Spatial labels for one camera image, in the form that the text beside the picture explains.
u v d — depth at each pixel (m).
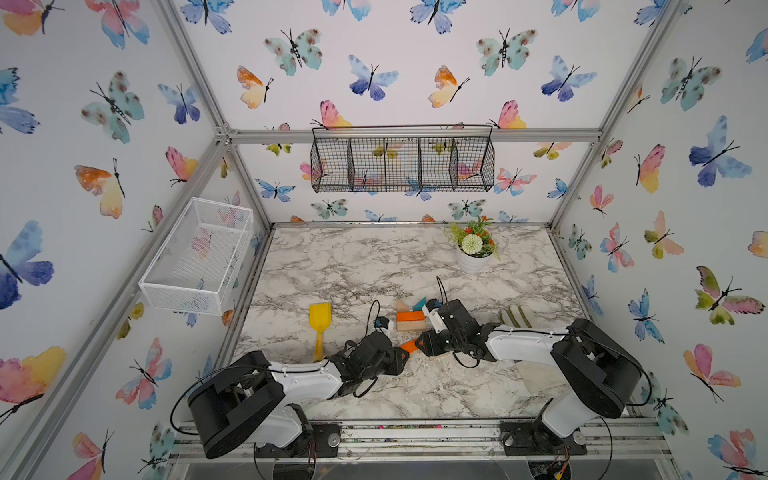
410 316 0.97
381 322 0.79
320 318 0.96
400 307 0.97
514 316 0.96
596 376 0.45
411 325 0.93
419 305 0.98
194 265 0.83
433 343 0.79
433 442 0.75
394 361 0.70
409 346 0.89
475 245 0.93
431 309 0.82
